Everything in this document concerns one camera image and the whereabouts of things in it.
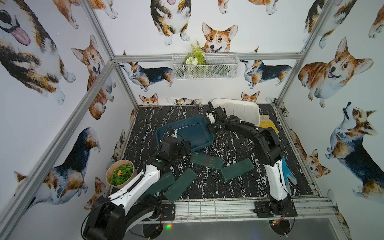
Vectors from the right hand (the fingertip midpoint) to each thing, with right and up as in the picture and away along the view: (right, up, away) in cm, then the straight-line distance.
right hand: (207, 127), depth 99 cm
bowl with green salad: (-45, -21, -24) cm, 55 cm away
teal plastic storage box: (-8, -2, +8) cm, 11 cm away
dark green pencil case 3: (-26, -32, -16) cm, 44 cm away
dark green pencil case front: (-15, -31, -17) cm, 38 cm away
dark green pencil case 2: (+14, -25, -13) cm, 31 cm away
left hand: (-13, -7, -15) cm, 21 cm away
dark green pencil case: (-1, -20, -9) cm, 22 cm away
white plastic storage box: (+31, +12, +14) cm, 36 cm away
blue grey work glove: (+45, -26, -15) cm, 54 cm away
